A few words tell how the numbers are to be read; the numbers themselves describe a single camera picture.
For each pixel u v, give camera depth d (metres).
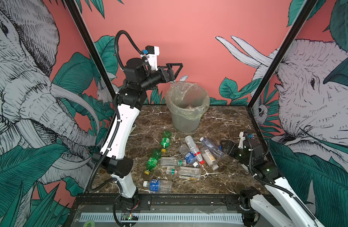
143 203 0.73
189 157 0.86
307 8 0.69
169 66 0.52
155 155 0.86
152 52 0.53
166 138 0.93
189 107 1.04
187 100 1.05
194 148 0.90
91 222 0.68
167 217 0.70
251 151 0.53
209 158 0.86
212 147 0.92
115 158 0.43
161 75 0.54
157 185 0.75
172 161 0.90
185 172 0.85
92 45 0.82
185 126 1.03
